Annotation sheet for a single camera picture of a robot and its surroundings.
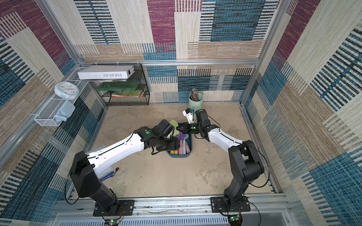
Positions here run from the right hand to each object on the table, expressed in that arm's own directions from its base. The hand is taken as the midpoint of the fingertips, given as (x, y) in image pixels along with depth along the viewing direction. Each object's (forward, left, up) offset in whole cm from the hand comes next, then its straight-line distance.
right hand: (176, 127), depth 86 cm
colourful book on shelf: (+26, +35, +5) cm, 43 cm away
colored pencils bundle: (+29, -12, 0) cm, 32 cm away
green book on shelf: (+34, +43, +6) cm, 55 cm away
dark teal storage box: (-3, -8, -13) cm, 16 cm away
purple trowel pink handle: (-8, -7, -12) cm, 16 cm away
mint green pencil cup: (+23, -13, -2) cm, 27 cm away
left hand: (-12, 0, -1) cm, 12 cm away
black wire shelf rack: (+32, +25, +15) cm, 43 cm away
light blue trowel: (-7, -5, -11) cm, 14 cm away
